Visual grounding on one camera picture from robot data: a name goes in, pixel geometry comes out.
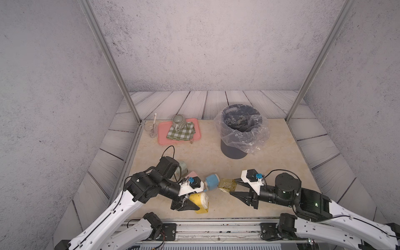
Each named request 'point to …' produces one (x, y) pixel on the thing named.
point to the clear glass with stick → (151, 126)
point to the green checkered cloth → (185, 134)
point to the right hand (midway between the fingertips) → (234, 187)
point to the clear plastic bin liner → (263, 136)
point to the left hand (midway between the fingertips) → (199, 202)
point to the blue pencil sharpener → (212, 182)
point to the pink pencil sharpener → (191, 174)
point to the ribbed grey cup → (178, 122)
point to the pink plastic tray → (164, 128)
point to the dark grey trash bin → (240, 125)
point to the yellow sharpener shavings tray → (227, 184)
